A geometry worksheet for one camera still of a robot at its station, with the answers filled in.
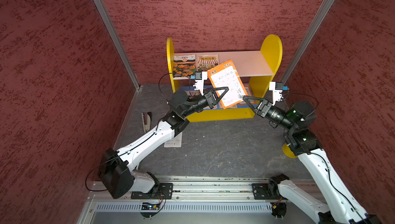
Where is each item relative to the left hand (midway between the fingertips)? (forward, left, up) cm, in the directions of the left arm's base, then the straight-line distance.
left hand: (227, 92), depth 59 cm
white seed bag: (-2, +26, -44) cm, 51 cm away
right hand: (-3, -6, -3) cm, 7 cm away
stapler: (+14, +47, -41) cm, 64 cm away
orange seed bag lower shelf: (+26, -21, -29) cm, 44 cm away
